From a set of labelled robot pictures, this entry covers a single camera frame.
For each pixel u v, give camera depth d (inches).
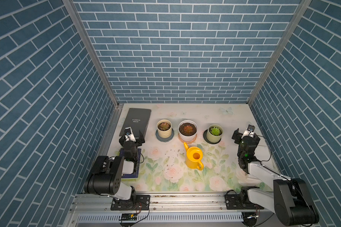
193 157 30.9
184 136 34.9
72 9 27.8
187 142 37.7
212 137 36.9
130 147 27.2
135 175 31.5
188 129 36.1
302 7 27.8
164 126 37.9
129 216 28.4
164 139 38.6
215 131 36.8
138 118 41.7
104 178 17.4
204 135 39.1
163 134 37.8
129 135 29.8
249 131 28.2
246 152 26.2
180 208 28.9
